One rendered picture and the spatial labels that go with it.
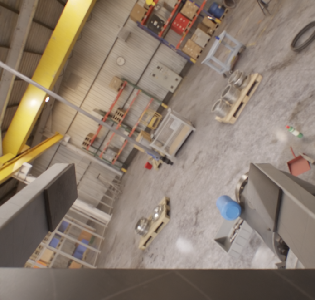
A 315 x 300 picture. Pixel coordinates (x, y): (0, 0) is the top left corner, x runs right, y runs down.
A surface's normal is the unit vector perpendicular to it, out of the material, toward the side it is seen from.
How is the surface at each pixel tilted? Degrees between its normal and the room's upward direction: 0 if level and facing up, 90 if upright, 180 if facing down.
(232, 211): 90
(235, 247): 90
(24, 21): 90
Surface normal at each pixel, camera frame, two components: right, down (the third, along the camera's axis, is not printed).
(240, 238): 0.19, 0.01
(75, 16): 0.04, 0.27
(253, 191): -1.00, 0.00
